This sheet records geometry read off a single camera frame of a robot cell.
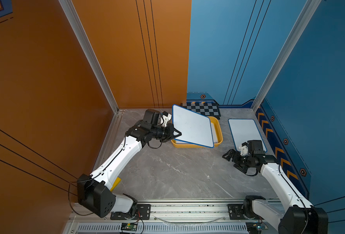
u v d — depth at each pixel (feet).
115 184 2.70
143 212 2.43
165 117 2.31
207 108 3.80
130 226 2.36
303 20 2.42
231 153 2.47
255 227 2.30
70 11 2.32
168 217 2.38
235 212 2.38
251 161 1.93
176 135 2.31
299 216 1.27
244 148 2.52
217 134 3.34
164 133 2.12
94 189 1.29
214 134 3.35
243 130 3.50
